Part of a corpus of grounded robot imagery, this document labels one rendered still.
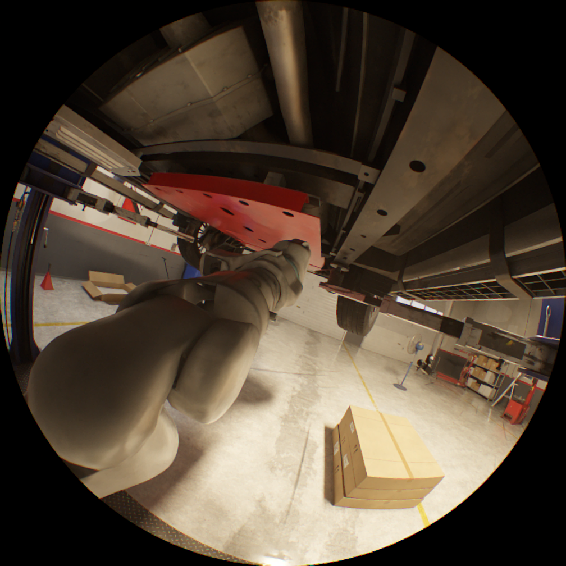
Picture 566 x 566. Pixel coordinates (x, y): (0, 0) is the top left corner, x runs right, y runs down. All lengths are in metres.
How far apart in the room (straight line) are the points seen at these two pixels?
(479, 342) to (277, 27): 0.90
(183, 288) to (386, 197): 0.32
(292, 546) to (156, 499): 0.85
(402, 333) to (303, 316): 4.86
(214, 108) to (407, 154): 0.44
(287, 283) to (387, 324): 9.45
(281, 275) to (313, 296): 8.77
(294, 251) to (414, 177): 0.20
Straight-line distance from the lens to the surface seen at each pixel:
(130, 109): 0.65
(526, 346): 0.83
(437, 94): 0.22
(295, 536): 1.63
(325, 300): 8.98
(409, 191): 0.32
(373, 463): 1.72
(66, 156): 1.31
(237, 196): 0.52
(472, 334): 0.76
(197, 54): 0.50
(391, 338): 9.83
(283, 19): 0.38
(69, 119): 0.63
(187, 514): 1.51
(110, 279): 4.95
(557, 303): 1.02
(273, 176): 0.52
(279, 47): 0.39
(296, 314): 9.06
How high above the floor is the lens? 1.44
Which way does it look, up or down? 1 degrees up
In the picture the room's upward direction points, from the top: 21 degrees clockwise
